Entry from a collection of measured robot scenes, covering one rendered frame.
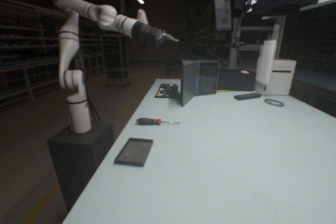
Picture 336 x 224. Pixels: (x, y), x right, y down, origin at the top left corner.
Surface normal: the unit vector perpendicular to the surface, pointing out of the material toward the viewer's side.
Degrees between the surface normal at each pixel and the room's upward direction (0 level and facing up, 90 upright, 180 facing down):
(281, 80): 90
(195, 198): 0
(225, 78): 90
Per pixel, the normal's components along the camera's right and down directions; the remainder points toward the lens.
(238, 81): -0.07, 0.32
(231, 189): 0.00, -0.95
